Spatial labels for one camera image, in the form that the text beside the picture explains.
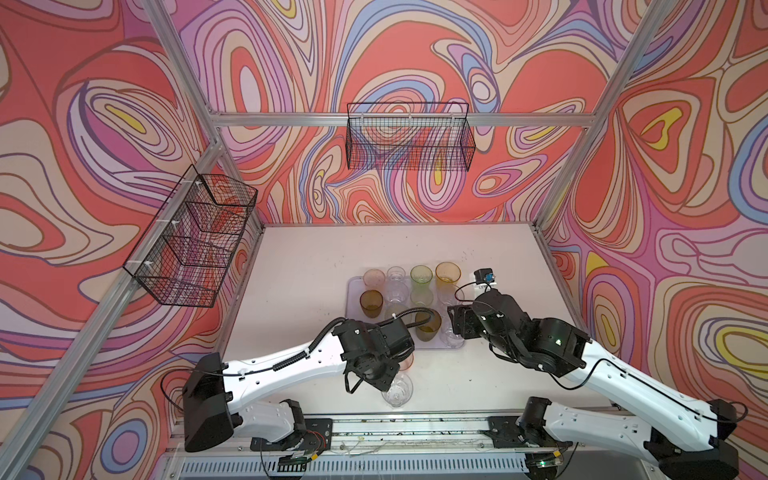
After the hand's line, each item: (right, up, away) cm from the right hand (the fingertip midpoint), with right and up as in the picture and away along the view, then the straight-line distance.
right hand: (463, 316), depth 71 cm
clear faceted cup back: (+2, -11, +15) cm, 19 cm away
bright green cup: (-7, +6, +30) cm, 31 cm away
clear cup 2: (-15, -23, +10) cm, 29 cm away
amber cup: (-24, -1, +24) cm, 34 cm away
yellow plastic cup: (+2, +8, +28) cm, 29 cm away
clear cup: (-15, +2, +25) cm, 30 cm away
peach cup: (-23, +6, +27) cm, 36 cm away
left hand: (-18, -16, +1) cm, 24 cm away
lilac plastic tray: (-29, +4, +31) cm, 43 cm away
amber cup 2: (-6, -8, +17) cm, 20 cm away
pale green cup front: (-7, +2, +21) cm, 22 cm away
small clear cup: (-15, +7, +31) cm, 35 cm away
